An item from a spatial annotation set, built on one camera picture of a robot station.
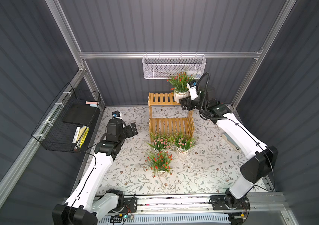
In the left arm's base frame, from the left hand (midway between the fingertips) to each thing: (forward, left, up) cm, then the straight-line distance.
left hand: (126, 125), depth 77 cm
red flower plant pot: (-17, -18, -9) cm, 27 cm away
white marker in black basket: (-8, +23, +3) cm, 25 cm away
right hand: (+13, -35, +10) cm, 39 cm away
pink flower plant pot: (-5, -18, -10) cm, 22 cm away
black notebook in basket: (+6, +27, +4) cm, 28 cm away
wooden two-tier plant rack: (+19, -37, -25) cm, 48 cm away
